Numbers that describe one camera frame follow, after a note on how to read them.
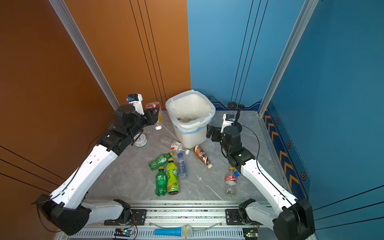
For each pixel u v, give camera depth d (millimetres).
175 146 940
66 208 385
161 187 791
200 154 911
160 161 889
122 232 706
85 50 843
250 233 710
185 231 660
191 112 998
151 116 608
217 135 681
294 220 375
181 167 849
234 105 821
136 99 597
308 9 698
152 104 669
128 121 519
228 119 644
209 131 692
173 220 731
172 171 828
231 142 569
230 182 813
